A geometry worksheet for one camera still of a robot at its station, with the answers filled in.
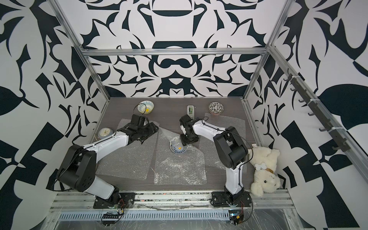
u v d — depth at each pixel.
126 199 0.74
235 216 0.71
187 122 0.74
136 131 0.70
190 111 1.08
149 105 1.11
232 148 0.50
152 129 0.81
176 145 0.89
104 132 0.96
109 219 0.72
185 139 0.84
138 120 0.71
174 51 0.92
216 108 1.11
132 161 0.87
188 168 0.85
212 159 0.88
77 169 0.44
